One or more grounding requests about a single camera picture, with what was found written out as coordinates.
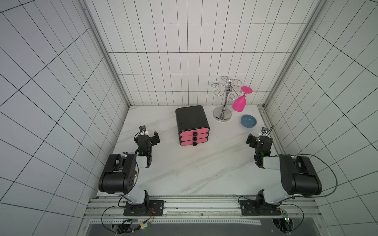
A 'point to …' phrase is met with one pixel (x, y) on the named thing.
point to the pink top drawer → (195, 132)
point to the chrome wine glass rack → (226, 85)
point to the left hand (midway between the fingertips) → (148, 134)
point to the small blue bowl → (248, 121)
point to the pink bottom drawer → (192, 142)
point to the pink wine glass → (239, 104)
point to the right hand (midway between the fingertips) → (253, 133)
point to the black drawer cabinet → (192, 125)
